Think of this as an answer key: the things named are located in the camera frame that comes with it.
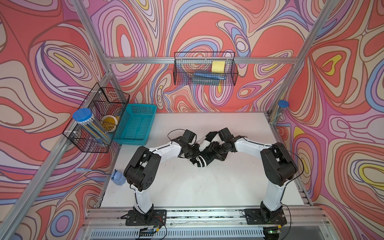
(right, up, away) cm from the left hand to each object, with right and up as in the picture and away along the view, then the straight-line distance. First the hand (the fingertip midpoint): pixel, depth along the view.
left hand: (202, 153), depth 92 cm
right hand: (+6, -2, +2) cm, 6 cm away
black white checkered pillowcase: (+2, -1, -4) cm, 4 cm away
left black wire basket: (-58, +32, -4) cm, 66 cm away
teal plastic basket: (-50, +18, +20) cm, 57 cm away
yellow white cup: (-50, +19, -15) cm, 55 cm away
